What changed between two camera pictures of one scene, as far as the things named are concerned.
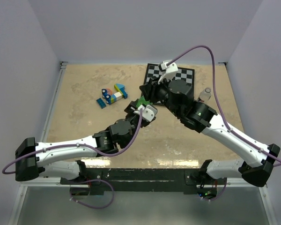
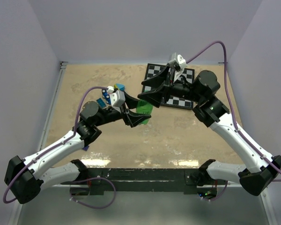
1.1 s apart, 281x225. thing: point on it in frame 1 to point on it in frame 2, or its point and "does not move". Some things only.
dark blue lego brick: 101,103 does not move
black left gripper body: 134,118 to 110,115
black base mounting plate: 96,181 does not move
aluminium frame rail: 53,100 does not move
